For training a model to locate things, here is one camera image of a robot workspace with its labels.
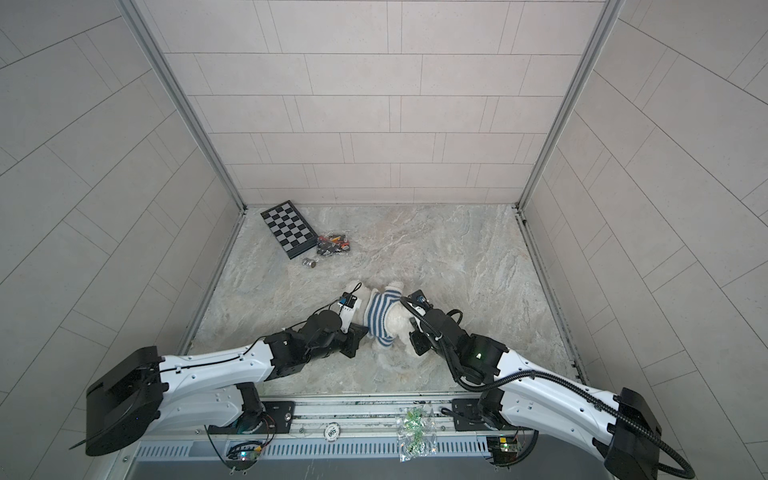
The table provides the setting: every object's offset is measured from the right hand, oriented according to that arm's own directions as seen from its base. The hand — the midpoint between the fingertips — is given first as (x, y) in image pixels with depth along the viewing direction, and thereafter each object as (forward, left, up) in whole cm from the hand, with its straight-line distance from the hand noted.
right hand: (408, 325), depth 77 cm
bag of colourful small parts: (+33, +24, -5) cm, 41 cm away
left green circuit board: (-24, +39, -6) cm, 46 cm away
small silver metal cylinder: (+27, +31, -6) cm, 41 cm away
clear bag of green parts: (-22, 0, -10) cm, 24 cm away
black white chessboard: (+40, +39, -4) cm, 56 cm away
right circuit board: (-26, -20, -11) cm, 35 cm away
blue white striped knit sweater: (+3, +9, +2) cm, 9 cm away
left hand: (0, +9, -3) cm, 9 cm away
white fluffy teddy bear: (+2, +6, +2) cm, 7 cm away
